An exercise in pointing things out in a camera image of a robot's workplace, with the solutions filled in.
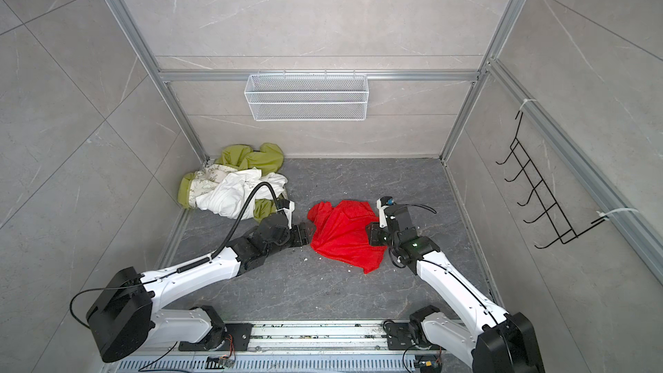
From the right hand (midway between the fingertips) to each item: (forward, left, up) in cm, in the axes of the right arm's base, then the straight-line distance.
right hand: (370, 223), depth 84 cm
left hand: (0, +20, +2) cm, 20 cm away
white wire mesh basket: (+48, +21, +18) cm, 55 cm away
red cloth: (+2, +10, -10) cm, 14 cm away
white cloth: (+15, +52, 0) cm, 55 cm away
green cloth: (+39, +42, -8) cm, 58 cm away
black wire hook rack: (-13, -42, +20) cm, 49 cm away
